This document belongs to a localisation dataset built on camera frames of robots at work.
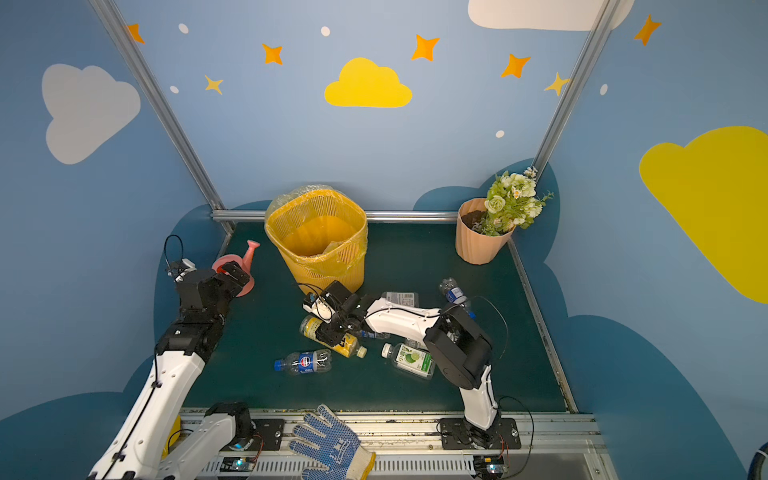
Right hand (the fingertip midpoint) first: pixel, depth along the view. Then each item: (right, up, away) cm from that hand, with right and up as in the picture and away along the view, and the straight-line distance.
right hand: (327, 325), depth 86 cm
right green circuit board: (+43, -31, -15) cm, 55 cm away
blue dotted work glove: (+7, -28, -15) cm, 33 cm away
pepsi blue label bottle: (-5, -9, -6) cm, 12 cm away
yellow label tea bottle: (+6, -5, -2) cm, 8 cm away
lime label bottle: (+25, -9, -2) cm, 27 cm away
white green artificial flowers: (+57, +38, +6) cm, 69 cm away
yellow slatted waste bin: (-4, +14, -4) cm, 15 cm away
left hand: (-23, +16, -11) cm, 30 cm away
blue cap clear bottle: (+40, +8, +9) cm, 42 cm away
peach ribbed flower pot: (+48, +23, +15) cm, 56 cm away
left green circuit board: (-18, -30, -16) cm, 39 cm away
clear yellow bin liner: (-5, +30, +13) cm, 34 cm away
